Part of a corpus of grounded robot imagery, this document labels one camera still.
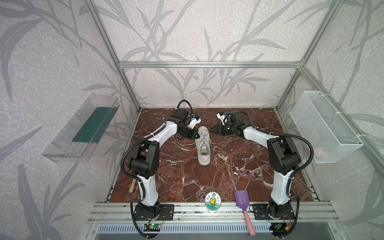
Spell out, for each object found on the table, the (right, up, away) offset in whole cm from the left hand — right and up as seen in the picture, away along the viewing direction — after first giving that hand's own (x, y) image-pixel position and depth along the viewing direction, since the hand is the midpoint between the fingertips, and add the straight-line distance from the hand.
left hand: (200, 131), depth 91 cm
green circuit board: (-23, -44, -20) cm, 54 cm away
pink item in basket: (+58, -8, -19) cm, 62 cm away
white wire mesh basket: (+54, -1, -31) cm, 62 cm away
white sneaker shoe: (+2, -9, 0) cm, 9 cm away
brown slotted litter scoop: (+54, -31, -9) cm, 63 cm away
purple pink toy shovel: (+22, -34, -14) cm, 43 cm away
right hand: (+7, +3, +3) cm, 9 cm away
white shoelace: (+3, -3, +3) cm, 6 cm away
